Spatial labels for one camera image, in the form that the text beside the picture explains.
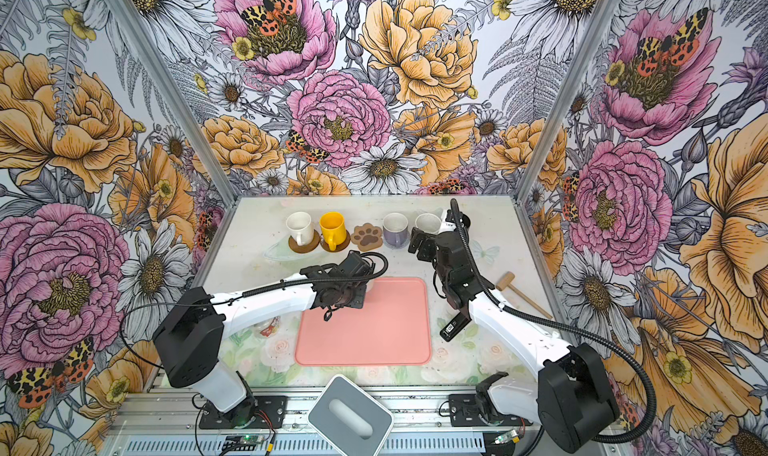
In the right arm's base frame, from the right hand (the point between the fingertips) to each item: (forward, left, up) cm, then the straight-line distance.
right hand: (426, 240), depth 83 cm
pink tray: (-16, +10, -21) cm, 28 cm away
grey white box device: (-38, +21, -20) cm, 48 cm away
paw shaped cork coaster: (+17, +18, -20) cm, 32 cm away
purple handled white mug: (+18, +8, -17) cm, 26 cm away
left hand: (-10, +21, -14) cm, 28 cm away
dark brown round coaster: (+10, +42, -15) cm, 45 cm away
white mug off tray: (+14, +39, -10) cm, 43 cm away
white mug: (+18, -3, -13) cm, 23 cm away
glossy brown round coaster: (+12, +28, -18) cm, 36 cm away
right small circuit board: (-43, -15, -21) cm, 50 cm away
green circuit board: (-42, +46, -21) cm, 66 cm away
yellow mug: (+14, +29, -10) cm, 33 cm away
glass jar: (-16, +44, -17) cm, 50 cm away
